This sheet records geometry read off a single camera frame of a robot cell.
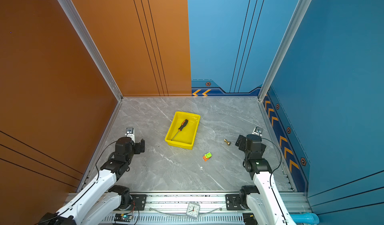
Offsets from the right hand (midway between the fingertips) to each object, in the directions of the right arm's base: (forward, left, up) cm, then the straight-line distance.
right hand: (247, 138), depth 82 cm
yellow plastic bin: (+14, +38, -11) cm, 41 cm away
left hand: (+2, +64, -1) cm, 64 cm away
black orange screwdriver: (+17, +37, -10) cm, 42 cm away
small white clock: (-32, +30, -11) cm, 45 cm away
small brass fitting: (+3, +8, -11) cm, 14 cm away
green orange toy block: (-5, +22, -11) cm, 25 cm away
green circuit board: (-34, +63, -14) cm, 73 cm away
